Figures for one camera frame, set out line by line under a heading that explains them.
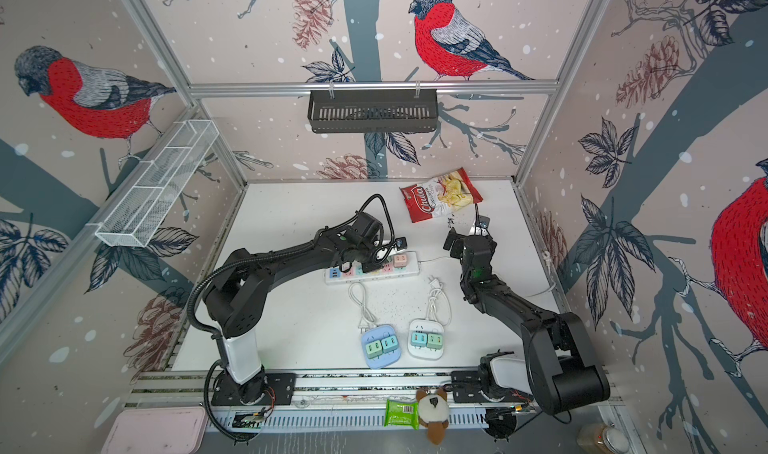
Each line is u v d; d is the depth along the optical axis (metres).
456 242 0.80
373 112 1.06
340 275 0.91
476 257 0.66
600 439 0.60
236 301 0.48
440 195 1.10
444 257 0.97
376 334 0.80
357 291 0.90
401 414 0.70
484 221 0.76
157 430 0.69
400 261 0.90
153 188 0.77
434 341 0.74
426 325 0.82
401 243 0.79
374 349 0.74
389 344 0.74
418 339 0.75
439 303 0.87
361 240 0.71
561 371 0.42
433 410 0.69
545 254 1.02
